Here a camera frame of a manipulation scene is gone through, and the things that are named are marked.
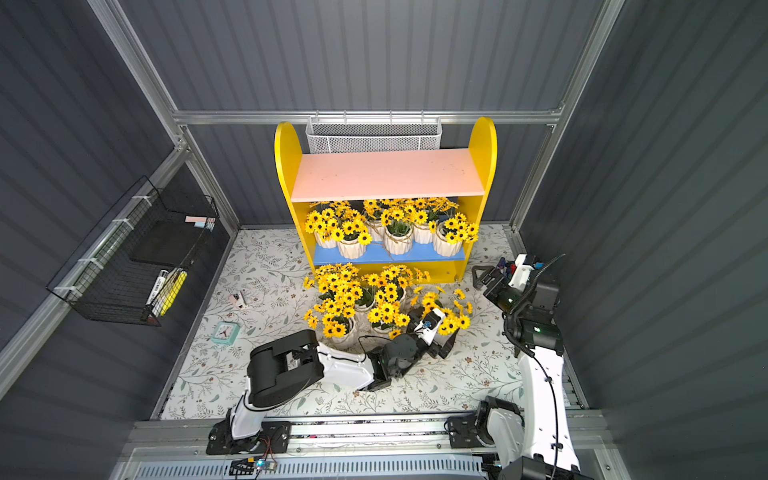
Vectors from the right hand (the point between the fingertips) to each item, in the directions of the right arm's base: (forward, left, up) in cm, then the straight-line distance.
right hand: (490, 277), depth 76 cm
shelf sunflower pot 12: (-1, +7, -15) cm, 17 cm away
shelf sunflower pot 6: (+14, +8, +1) cm, 17 cm away
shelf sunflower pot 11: (-6, +41, -9) cm, 42 cm away
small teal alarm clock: (-6, +76, -21) cm, 79 cm away
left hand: (-7, +11, -9) cm, 16 cm away
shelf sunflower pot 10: (-6, +27, -11) cm, 30 cm away
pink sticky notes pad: (+16, +80, +4) cm, 82 cm away
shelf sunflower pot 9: (+7, +22, -11) cm, 26 cm away
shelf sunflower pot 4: (+19, +24, 0) cm, 31 cm away
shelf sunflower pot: (+15, +44, +4) cm, 47 cm away
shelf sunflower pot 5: (+21, +11, +4) cm, 24 cm away
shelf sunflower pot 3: (+17, +31, +3) cm, 35 cm away
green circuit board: (-39, +60, -26) cm, 75 cm away
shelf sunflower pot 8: (+3, +33, -15) cm, 36 cm away
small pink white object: (+5, +76, -21) cm, 79 cm away
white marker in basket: (-7, +80, +5) cm, 81 cm away
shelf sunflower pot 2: (+12, +37, +3) cm, 39 cm away
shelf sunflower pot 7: (+4, +42, -9) cm, 43 cm away
